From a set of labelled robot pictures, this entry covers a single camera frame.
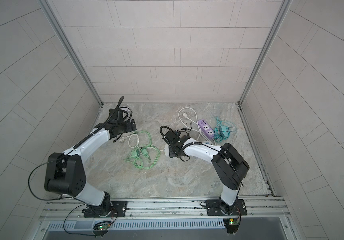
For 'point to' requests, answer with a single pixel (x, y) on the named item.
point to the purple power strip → (206, 128)
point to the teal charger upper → (223, 129)
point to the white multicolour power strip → (167, 150)
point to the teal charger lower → (224, 134)
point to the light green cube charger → (135, 153)
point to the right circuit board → (232, 224)
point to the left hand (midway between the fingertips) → (132, 122)
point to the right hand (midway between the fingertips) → (175, 153)
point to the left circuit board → (102, 226)
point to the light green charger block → (145, 152)
